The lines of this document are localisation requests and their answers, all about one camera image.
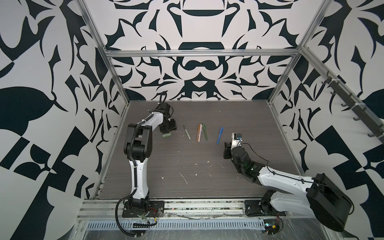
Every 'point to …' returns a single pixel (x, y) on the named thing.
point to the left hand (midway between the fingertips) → (173, 127)
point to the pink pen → (201, 129)
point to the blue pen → (220, 134)
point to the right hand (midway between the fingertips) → (227, 142)
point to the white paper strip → (186, 183)
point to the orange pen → (198, 132)
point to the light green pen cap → (165, 135)
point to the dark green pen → (206, 138)
